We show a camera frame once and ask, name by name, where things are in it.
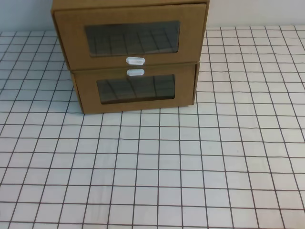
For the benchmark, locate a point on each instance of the white plastic handle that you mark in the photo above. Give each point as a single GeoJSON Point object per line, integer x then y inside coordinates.
{"type": "Point", "coordinates": [135, 61]}
{"type": "Point", "coordinates": [135, 72]}

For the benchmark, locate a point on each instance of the cardboard shoebox drawer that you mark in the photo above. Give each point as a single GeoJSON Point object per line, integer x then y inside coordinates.
{"type": "Point", "coordinates": [96, 34]}

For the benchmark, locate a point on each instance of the lower cardboard shoebox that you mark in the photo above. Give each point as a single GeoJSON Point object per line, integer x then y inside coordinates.
{"type": "Point", "coordinates": [112, 90]}

